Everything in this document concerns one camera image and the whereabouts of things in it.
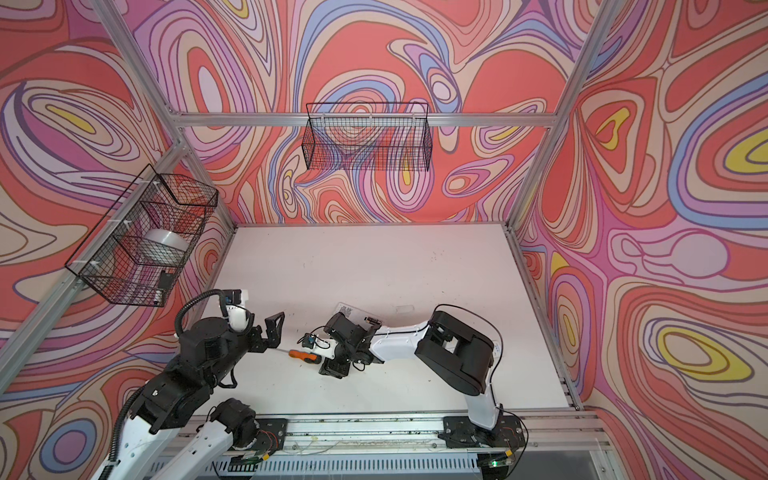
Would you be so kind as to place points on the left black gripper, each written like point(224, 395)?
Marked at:
point(273, 335)

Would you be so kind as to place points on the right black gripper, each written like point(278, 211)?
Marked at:
point(331, 366)

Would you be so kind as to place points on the orange handle screwdriver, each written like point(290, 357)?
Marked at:
point(307, 357)

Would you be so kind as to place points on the long white remote control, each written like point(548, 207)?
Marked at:
point(356, 315)

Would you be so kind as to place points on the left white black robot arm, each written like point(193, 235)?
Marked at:
point(156, 413)

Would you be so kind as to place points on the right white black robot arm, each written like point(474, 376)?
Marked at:
point(463, 357)

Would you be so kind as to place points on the small black item in basket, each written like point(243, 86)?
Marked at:
point(165, 281)

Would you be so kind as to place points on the white bowl in basket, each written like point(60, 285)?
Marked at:
point(167, 238)

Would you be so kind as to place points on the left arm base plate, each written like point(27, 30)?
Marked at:
point(262, 435)

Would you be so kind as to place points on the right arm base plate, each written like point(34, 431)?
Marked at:
point(459, 432)

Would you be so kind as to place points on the left black wire basket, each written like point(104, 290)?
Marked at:
point(117, 263)

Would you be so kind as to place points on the black wire basket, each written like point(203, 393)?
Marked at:
point(368, 136)
point(117, 263)

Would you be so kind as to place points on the back black wire basket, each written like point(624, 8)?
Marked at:
point(368, 136)

